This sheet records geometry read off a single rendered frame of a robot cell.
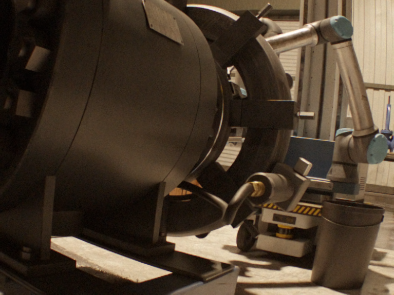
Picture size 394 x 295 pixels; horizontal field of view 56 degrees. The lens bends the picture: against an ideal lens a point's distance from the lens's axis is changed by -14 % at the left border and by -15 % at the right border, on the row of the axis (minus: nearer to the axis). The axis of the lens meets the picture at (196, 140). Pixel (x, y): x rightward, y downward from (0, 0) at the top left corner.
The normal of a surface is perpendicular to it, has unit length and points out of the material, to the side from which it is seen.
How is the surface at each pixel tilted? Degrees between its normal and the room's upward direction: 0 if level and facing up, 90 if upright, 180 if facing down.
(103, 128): 108
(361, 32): 90
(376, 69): 90
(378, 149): 95
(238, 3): 90
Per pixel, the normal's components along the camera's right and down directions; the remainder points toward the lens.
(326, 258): -0.80, -0.08
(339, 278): -0.29, -0.02
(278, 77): 0.48, -0.26
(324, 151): -0.55, -0.11
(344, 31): 0.33, -0.10
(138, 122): 0.81, 0.36
